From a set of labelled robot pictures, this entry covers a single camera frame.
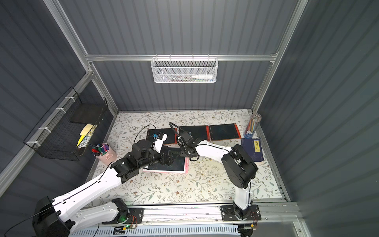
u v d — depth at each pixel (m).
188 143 0.72
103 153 0.85
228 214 0.73
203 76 0.89
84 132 0.73
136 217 0.72
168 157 0.65
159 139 0.65
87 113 0.80
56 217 0.39
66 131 0.73
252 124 0.93
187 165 0.91
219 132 1.09
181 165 0.92
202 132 1.09
